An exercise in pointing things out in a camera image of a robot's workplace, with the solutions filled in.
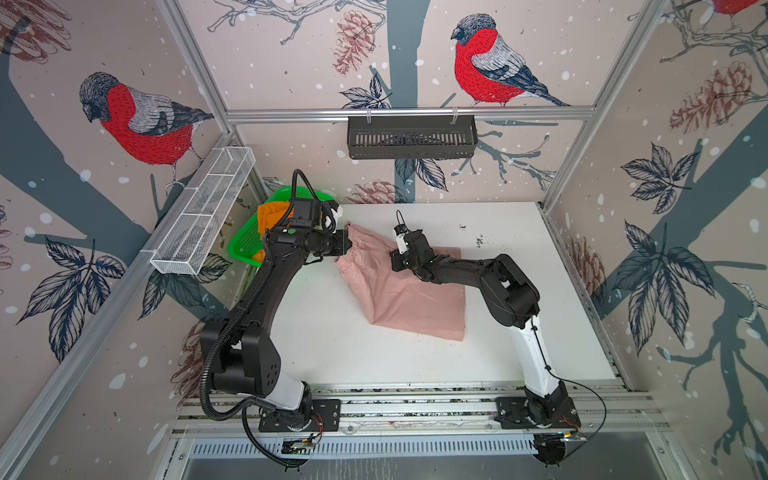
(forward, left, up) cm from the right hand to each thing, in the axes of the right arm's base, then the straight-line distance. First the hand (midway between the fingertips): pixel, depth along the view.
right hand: (390, 255), depth 104 cm
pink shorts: (-16, -4, -1) cm, 17 cm away
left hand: (-11, +10, +21) cm, 25 cm away
